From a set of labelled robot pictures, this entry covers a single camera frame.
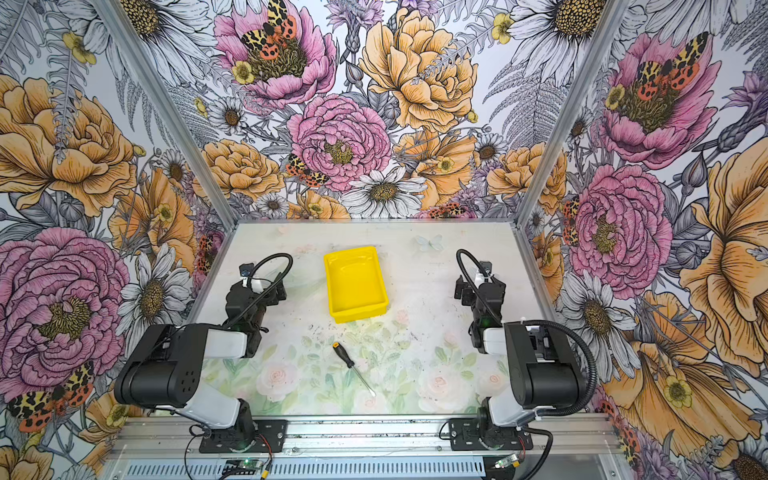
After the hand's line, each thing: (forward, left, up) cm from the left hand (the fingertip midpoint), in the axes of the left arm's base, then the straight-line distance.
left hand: (267, 282), depth 94 cm
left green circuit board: (-45, -5, -9) cm, 46 cm away
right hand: (-1, -65, 0) cm, 65 cm away
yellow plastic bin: (+3, -26, -7) cm, 27 cm away
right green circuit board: (-46, -65, -8) cm, 80 cm away
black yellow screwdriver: (-23, -27, -7) cm, 36 cm away
